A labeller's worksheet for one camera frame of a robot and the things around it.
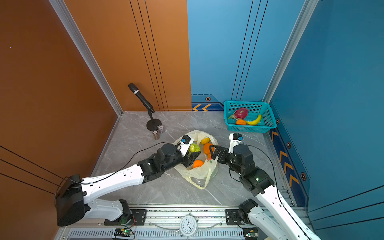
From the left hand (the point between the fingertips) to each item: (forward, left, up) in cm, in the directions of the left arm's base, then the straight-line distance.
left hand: (197, 148), depth 73 cm
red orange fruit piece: (-3, 0, -11) cm, 11 cm away
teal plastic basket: (+47, -46, -16) cm, 67 cm away
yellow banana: (+36, -45, -20) cm, 61 cm away
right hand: (-1, -9, +1) cm, 9 cm away
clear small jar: (+27, +25, -19) cm, 41 cm away
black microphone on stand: (+32, +33, -20) cm, 51 cm away
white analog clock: (-30, +3, -19) cm, 35 cm away
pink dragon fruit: (+40, -32, -16) cm, 54 cm away
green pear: (-3, +1, +5) cm, 6 cm away
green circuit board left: (-32, +35, -24) cm, 54 cm away
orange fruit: (+34, -32, -18) cm, 50 cm away
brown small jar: (+21, +28, -18) cm, 39 cm away
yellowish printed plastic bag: (-10, -3, -11) cm, 15 cm away
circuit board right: (-32, -27, -24) cm, 48 cm away
